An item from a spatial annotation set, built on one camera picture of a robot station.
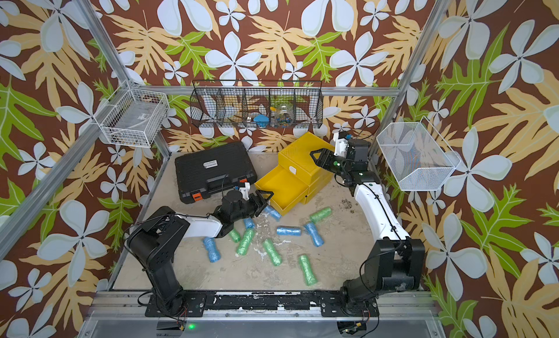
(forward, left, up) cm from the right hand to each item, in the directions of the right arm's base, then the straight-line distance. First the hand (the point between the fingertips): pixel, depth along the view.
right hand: (315, 154), depth 81 cm
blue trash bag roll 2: (-19, +9, -26) cm, 33 cm away
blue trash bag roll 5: (-28, +40, -27) cm, 55 cm away
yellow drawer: (-3, +10, -18) cm, 21 cm away
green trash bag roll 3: (-27, +16, -27) cm, 42 cm away
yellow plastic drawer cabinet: (+5, +6, -8) cm, 11 cm away
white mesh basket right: (+1, -41, -3) cm, 41 cm away
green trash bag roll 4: (-36, +2, -27) cm, 45 cm away
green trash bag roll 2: (-25, +28, -27) cm, 46 cm away
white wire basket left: (+15, +71, +5) cm, 73 cm away
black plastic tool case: (+11, +46, -22) cm, 52 cm away
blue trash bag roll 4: (-16, +26, -26) cm, 40 cm away
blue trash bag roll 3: (-22, -2, -28) cm, 35 cm away
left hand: (-8, +16, -16) cm, 24 cm away
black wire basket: (+30, +24, +2) cm, 38 cm away
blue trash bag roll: (-11, +16, -25) cm, 32 cm away
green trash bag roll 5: (-21, +32, -25) cm, 46 cm away
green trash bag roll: (-12, -4, -26) cm, 29 cm away
